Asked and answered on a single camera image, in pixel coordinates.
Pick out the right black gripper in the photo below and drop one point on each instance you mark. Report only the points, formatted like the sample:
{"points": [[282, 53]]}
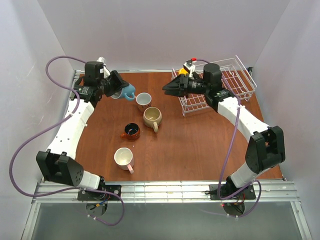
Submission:
{"points": [[185, 84]]}

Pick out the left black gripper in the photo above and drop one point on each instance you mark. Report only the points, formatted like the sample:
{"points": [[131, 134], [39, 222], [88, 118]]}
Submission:
{"points": [[110, 83]]}

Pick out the blue mug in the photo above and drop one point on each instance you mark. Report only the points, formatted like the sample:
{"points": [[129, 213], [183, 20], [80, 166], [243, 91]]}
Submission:
{"points": [[127, 93]]}

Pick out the yellow textured cup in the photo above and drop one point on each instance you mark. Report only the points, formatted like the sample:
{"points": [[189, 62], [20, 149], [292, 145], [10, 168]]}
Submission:
{"points": [[183, 71]]}

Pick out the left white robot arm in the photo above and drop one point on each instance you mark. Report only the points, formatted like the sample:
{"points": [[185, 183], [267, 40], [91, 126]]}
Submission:
{"points": [[58, 163]]}

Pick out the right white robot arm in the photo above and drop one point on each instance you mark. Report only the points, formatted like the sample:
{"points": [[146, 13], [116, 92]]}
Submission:
{"points": [[266, 145]]}

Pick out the white mug brown dots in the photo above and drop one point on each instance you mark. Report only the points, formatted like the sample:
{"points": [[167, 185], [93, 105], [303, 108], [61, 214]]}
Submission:
{"points": [[143, 100]]}

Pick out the beige round mug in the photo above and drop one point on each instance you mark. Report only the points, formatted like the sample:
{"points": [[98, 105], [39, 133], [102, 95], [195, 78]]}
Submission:
{"points": [[152, 118]]}

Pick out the brown black mug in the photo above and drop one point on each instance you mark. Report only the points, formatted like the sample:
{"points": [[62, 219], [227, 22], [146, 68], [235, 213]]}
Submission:
{"points": [[131, 132]]}

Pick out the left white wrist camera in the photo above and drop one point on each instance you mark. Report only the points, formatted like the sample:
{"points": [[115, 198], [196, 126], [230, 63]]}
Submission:
{"points": [[105, 71]]}

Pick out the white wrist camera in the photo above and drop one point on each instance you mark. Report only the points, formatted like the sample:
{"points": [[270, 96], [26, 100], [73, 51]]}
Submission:
{"points": [[105, 71], [190, 67]]}

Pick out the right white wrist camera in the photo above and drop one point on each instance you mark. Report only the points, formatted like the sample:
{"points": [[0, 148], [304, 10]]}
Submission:
{"points": [[190, 67]]}

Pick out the white wire dish rack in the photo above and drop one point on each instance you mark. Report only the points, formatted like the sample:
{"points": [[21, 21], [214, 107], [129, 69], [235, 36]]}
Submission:
{"points": [[234, 75]]}

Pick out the white mug pink handle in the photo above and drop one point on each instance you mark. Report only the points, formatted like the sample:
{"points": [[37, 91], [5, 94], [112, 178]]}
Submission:
{"points": [[124, 158]]}

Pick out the aluminium frame rail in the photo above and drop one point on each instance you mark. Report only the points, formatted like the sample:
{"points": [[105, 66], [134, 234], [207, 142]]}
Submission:
{"points": [[272, 190]]}

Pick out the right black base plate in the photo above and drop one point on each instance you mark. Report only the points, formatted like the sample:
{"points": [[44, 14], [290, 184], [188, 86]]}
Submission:
{"points": [[247, 194]]}

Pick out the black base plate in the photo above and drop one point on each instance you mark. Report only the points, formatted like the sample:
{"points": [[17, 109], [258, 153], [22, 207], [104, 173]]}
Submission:
{"points": [[115, 192], [247, 194]]}

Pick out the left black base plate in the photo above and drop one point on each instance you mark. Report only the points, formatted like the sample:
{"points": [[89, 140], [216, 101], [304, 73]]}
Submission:
{"points": [[115, 192]]}

